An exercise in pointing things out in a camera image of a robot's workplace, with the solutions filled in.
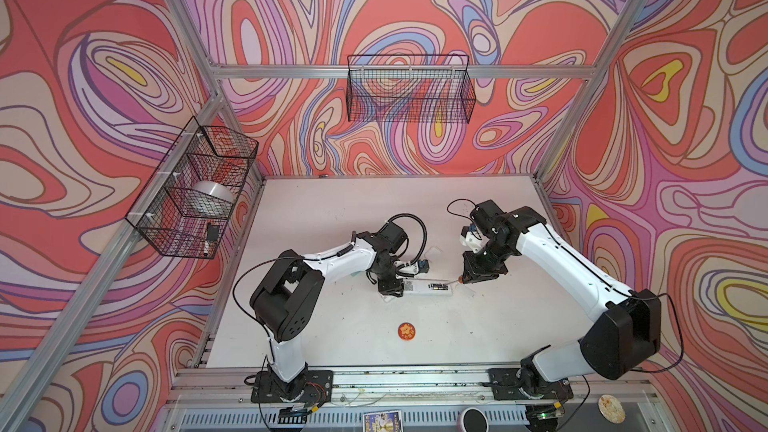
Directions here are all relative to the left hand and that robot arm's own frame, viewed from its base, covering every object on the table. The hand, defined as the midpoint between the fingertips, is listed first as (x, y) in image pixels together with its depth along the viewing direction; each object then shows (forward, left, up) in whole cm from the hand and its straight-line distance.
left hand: (400, 281), depth 89 cm
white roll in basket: (+11, +47, +29) cm, 56 cm away
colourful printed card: (-34, +4, -1) cm, 34 cm away
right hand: (-6, -19, +11) cm, 23 cm away
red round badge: (-14, -1, -3) cm, 14 cm away
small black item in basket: (+2, +47, +23) cm, 53 cm away
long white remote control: (-2, -8, 0) cm, 8 cm away
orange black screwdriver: (-5, -15, +11) cm, 19 cm away
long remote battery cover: (-2, -20, -3) cm, 21 cm away
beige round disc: (-32, -50, -2) cm, 59 cm away
